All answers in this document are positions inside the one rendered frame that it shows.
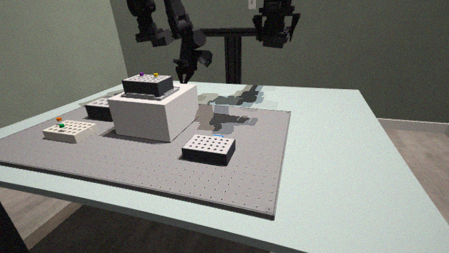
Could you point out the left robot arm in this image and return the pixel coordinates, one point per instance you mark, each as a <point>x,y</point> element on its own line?
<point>274,26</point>

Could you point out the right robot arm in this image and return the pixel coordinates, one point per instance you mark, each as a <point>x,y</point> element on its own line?
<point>142,9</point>

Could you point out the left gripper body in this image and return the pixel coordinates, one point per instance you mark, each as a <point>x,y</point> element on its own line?
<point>284,11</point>

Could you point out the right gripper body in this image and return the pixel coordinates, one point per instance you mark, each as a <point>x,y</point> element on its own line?
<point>184,63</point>

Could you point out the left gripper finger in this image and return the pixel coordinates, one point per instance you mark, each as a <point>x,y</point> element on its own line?
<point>293,25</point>
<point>258,25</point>

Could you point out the cream tube rack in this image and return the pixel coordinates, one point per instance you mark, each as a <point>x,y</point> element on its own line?
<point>75,131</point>

